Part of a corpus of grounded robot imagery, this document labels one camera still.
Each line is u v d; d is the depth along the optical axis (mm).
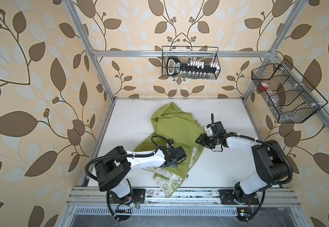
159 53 903
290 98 731
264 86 808
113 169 438
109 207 709
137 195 742
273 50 887
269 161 456
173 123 956
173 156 654
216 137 727
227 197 733
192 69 847
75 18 757
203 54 909
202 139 843
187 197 753
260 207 692
